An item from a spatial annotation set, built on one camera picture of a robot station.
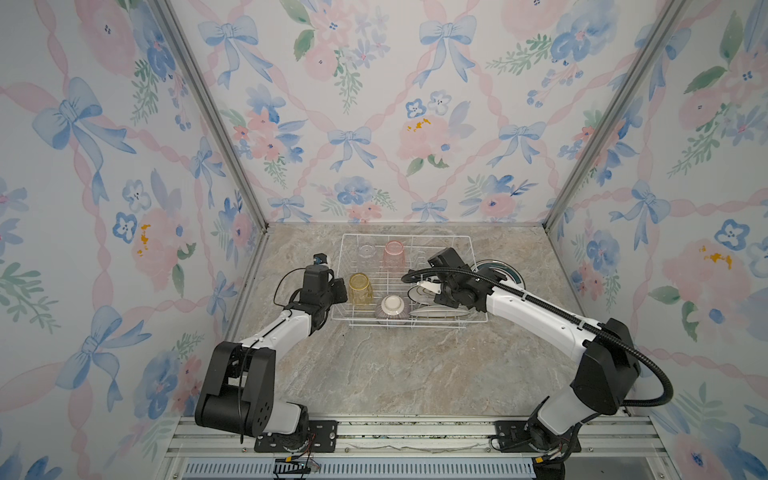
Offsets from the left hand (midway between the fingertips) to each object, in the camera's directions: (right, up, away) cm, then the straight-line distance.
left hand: (341, 280), depth 91 cm
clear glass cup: (+7, +9, +7) cm, 14 cm away
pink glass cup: (+16, +7, +7) cm, 19 cm away
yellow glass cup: (+6, -3, -1) cm, 7 cm away
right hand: (+30, +2, -6) cm, 31 cm away
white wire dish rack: (+11, -6, +5) cm, 13 cm away
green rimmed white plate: (+55, +2, +12) cm, 57 cm away
